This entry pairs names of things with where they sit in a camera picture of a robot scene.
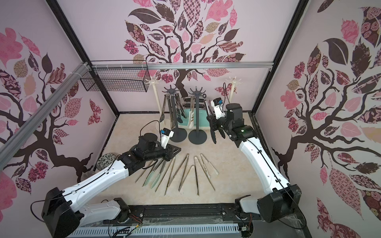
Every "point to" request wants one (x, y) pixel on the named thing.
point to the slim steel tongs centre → (186, 157)
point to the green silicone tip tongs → (151, 173)
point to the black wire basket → (118, 76)
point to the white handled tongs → (207, 172)
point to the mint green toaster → (203, 112)
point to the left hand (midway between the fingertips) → (180, 152)
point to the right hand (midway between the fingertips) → (210, 114)
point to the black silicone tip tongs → (179, 109)
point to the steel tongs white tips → (192, 111)
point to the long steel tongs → (172, 161)
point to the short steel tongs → (196, 179)
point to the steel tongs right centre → (197, 157)
